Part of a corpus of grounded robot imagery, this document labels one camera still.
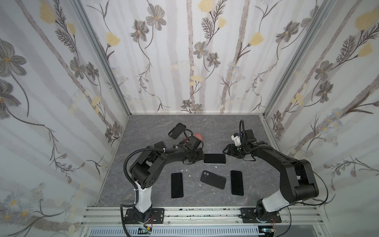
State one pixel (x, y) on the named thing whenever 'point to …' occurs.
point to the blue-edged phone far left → (160, 144)
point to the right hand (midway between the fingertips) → (224, 149)
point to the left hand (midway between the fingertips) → (202, 154)
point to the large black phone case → (214, 179)
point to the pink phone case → (199, 136)
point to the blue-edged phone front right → (237, 184)
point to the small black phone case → (177, 130)
